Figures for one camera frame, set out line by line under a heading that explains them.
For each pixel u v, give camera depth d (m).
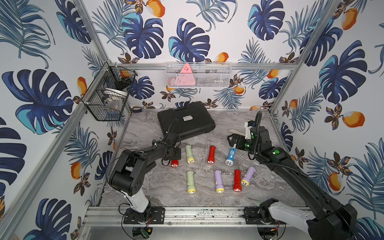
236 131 1.05
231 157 0.92
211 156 0.94
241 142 0.68
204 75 0.92
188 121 1.06
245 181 0.83
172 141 0.76
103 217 0.77
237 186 0.82
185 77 0.90
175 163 0.90
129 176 0.47
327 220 0.38
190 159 0.91
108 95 0.90
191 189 0.80
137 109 1.21
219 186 0.81
